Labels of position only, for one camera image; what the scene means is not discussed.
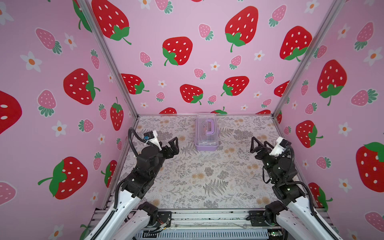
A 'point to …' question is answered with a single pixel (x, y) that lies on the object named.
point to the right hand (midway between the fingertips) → (257, 139)
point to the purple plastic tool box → (206, 133)
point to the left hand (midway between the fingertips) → (171, 139)
